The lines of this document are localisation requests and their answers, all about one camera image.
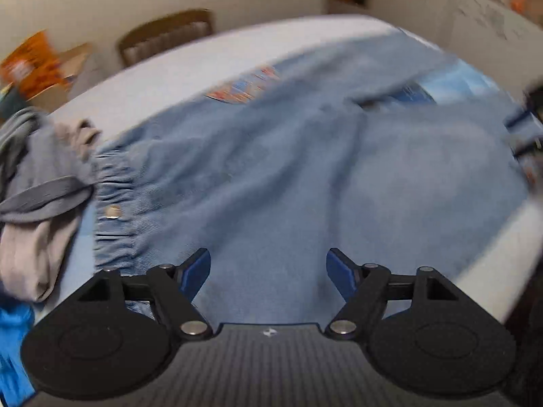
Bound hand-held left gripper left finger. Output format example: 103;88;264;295
76;247;213;343

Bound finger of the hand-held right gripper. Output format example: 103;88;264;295
504;108;543;132
511;133;543;157

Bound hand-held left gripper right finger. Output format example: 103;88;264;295
323;247;462;342

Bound light blue denim pants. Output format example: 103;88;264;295
91;30;532;319

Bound white cabinet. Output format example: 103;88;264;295
369;0;543;99

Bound beige garment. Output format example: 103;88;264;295
0;118;103;303

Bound grey blue garment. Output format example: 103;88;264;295
0;107;101;224

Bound bright blue cloth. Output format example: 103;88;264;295
0;301;36;407

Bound wooden chair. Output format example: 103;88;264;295
116;8;215;69

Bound cardboard box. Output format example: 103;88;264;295
54;42;95;86

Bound orange box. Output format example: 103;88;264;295
0;30;65;99

